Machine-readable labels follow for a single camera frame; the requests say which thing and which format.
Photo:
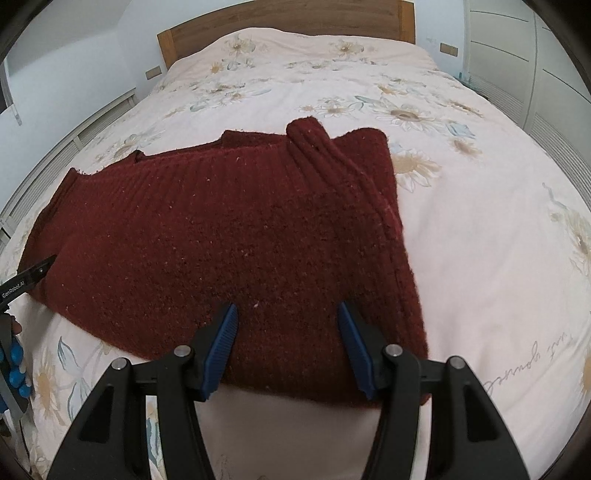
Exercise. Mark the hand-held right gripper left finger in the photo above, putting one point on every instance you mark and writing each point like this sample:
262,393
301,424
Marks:
220,344

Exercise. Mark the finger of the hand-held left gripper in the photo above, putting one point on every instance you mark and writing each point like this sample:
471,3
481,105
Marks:
39,268

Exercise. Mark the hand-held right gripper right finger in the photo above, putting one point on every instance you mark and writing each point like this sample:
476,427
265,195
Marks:
356,346

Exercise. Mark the dark red knitted sweater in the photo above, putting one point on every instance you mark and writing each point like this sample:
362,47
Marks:
221,240

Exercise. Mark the person's left hand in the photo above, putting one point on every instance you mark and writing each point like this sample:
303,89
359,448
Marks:
16,364

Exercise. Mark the wooden headboard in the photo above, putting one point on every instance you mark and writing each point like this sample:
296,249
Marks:
277,16

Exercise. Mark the white wardrobe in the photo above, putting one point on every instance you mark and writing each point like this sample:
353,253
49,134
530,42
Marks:
531,55

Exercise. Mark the wall socket plate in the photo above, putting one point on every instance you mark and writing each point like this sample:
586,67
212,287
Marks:
449,49
153,72

